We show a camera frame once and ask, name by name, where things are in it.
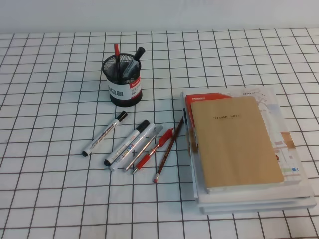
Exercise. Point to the red gel pen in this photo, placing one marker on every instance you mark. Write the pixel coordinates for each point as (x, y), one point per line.
(161, 142)

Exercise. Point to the tan classic notebook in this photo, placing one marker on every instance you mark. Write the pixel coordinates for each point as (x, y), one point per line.
(233, 143)

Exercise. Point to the white marker black cap left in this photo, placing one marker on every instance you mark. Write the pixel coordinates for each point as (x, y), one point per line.
(89, 148)

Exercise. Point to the white paint marker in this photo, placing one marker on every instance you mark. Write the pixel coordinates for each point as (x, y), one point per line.
(126, 153)

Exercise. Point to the bottom white book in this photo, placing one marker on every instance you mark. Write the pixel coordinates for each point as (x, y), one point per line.
(259, 206)

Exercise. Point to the white marker black cap middle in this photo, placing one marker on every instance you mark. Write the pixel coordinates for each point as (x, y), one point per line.
(121, 147)

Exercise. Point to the red pen in holder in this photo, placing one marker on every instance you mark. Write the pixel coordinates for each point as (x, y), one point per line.
(117, 61)

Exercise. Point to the illustrated magazine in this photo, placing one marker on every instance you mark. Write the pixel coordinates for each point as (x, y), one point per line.
(279, 136)

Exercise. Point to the black marker in holder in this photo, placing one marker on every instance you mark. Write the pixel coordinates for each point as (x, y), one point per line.
(134, 63)

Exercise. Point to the black mesh pen holder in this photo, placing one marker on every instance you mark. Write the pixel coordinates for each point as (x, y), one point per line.
(124, 92)

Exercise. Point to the white large book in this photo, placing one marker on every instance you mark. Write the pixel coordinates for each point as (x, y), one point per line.
(206, 197)

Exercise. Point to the brown pencil red eraser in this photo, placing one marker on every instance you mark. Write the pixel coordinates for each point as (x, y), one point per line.
(172, 141)

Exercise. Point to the white marker black cap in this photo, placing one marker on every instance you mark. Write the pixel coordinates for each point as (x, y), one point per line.
(121, 147)
(89, 148)

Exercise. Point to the red cover book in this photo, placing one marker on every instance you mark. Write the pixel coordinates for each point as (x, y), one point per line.
(194, 98)

